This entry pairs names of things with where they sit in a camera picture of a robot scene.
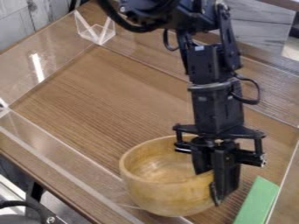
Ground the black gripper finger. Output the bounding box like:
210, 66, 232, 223
190, 147, 213, 174
209, 149, 240, 207

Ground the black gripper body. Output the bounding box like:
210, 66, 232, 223
172, 78, 265, 166

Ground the brown wooden bowl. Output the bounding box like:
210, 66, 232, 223
118, 136, 213, 217

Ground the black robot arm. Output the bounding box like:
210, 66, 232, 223
95, 0, 265, 204

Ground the green flat block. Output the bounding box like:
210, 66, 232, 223
233, 177, 278, 224

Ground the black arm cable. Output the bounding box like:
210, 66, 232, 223
97, 0, 180, 33

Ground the black table frame leg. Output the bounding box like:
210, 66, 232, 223
23, 181, 67, 224

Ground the black floor cable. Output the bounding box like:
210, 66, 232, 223
0, 200, 55, 224

